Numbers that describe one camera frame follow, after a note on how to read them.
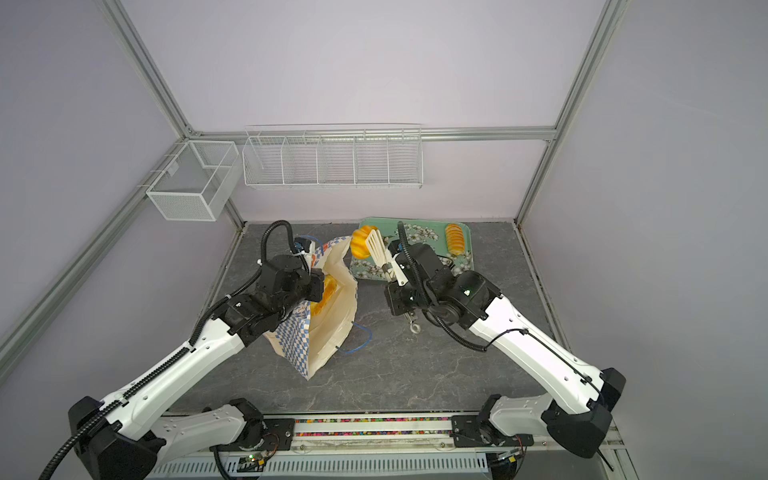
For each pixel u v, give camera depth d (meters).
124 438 0.39
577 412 0.40
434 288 0.48
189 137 0.92
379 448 0.74
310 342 0.68
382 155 1.05
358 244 0.72
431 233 1.18
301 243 0.64
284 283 0.55
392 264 0.60
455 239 1.12
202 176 1.00
